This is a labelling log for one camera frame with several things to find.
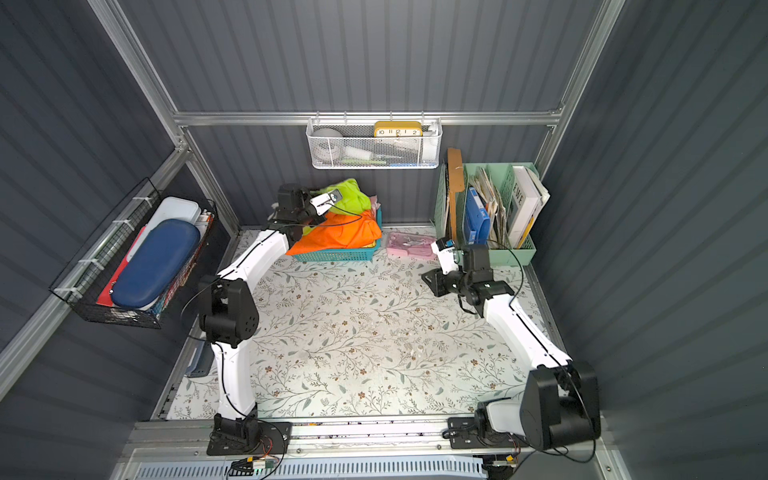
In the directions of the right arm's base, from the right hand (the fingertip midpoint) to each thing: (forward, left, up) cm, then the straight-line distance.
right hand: (434, 271), depth 83 cm
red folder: (-17, +74, +12) cm, 77 cm away
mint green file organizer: (+24, -20, +3) cm, 32 cm away
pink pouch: (+26, +5, -18) cm, 32 cm away
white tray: (+9, +72, +15) cm, 74 cm away
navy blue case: (-9, +65, +15) cm, 68 cm away
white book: (+25, -32, +6) cm, 41 cm away
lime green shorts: (+21, +24, +8) cm, 33 cm away
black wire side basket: (-16, +75, +18) cm, 79 cm away
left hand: (+25, +33, +7) cm, 42 cm away
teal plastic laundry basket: (+17, +25, -13) cm, 33 cm away
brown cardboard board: (+26, -8, +12) cm, 29 cm away
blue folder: (+21, -16, 0) cm, 26 cm away
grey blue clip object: (-20, +66, -14) cm, 70 cm away
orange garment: (+21, +30, -6) cm, 37 cm away
